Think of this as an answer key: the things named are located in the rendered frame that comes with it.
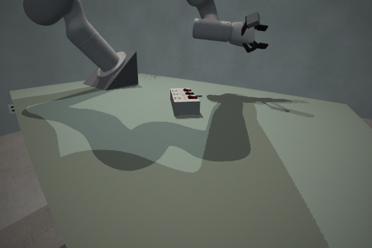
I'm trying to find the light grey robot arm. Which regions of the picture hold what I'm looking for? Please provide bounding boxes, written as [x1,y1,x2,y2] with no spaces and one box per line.
[23,0,260,78]

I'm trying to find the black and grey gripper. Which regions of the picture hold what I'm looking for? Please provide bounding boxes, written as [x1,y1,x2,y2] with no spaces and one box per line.
[228,22,268,52]

